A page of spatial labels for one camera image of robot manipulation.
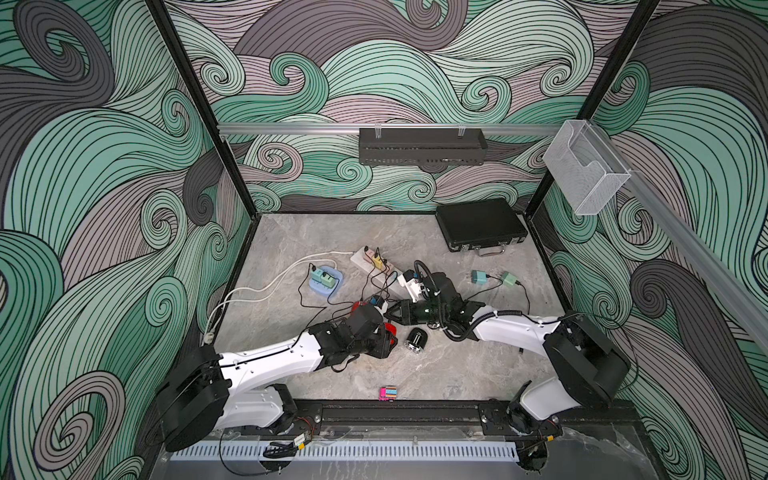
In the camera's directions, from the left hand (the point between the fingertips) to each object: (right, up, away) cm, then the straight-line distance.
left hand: (390, 337), depth 79 cm
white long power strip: (-2, +16, +16) cm, 23 cm away
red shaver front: (0, +2, -1) cm, 2 cm away
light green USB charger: (+40, +13, +19) cm, 46 cm away
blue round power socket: (-23, +10, +16) cm, 30 cm away
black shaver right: (+8, -2, +4) cm, 9 cm away
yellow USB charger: (-4, +19, +17) cm, 26 cm away
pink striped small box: (-1, -13, -4) cm, 14 cm away
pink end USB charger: (-6, +22, +18) cm, 29 cm away
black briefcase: (+41, +32, +39) cm, 65 cm away
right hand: (-2, +5, +1) cm, 5 cm away
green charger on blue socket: (-22, +15, +14) cm, 30 cm away
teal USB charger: (+30, +14, +19) cm, 38 cm away
